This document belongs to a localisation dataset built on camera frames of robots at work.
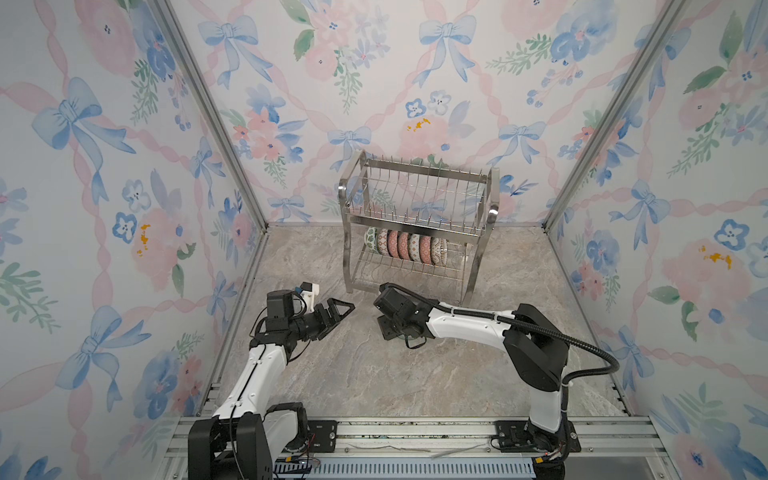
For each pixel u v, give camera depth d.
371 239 1.00
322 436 0.74
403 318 0.68
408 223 0.72
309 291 0.78
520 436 0.73
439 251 0.98
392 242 1.00
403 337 0.79
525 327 0.47
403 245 1.00
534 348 0.48
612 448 0.75
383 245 1.00
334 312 0.73
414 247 0.98
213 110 0.86
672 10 0.68
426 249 0.98
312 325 0.72
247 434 0.40
